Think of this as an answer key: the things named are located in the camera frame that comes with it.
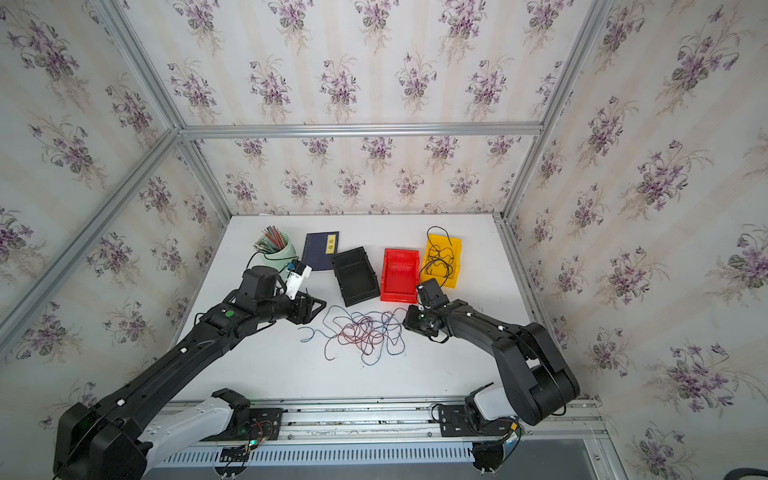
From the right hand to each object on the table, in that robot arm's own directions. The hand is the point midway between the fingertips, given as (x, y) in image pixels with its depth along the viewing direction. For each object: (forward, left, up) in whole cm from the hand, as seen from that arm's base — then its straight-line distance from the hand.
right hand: (408, 324), depth 89 cm
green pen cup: (+15, +40, +13) cm, 44 cm away
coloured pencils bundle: (+22, +45, +12) cm, 51 cm away
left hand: (-1, +24, +15) cm, 28 cm away
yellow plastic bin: (+24, -12, 0) cm, 27 cm away
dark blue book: (+28, +33, 0) cm, 43 cm away
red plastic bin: (+17, +2, 0) cm, 18 cm away
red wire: (-3, +13, 0) cm, 14 cm away
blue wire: (+2, +22, -1) cm, 22 cm away
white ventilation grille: (-34, +48, -1) cm, 58 cm away
